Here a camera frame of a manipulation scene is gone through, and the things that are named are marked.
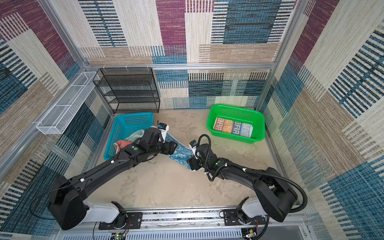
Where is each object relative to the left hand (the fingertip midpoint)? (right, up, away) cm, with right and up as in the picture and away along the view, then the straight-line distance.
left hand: (172, 141), depth 81 cm
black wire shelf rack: (-35, +34, +28) cm, 56 cm away
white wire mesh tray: (-53, +11, -11) cm, 55 cm away
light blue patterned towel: (+5, -9, +11) cm, 15 cm away
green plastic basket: (+47, +15, +25) cm, 55 cm away
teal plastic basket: (-40, +8, +26) cm, 48 cm away
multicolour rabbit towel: (+44, +6, +24) cm, 50 cm away
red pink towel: (-34, -3, +13) cm, 36 cm away
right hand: (+12, -11, +6) cm, 17 cm away
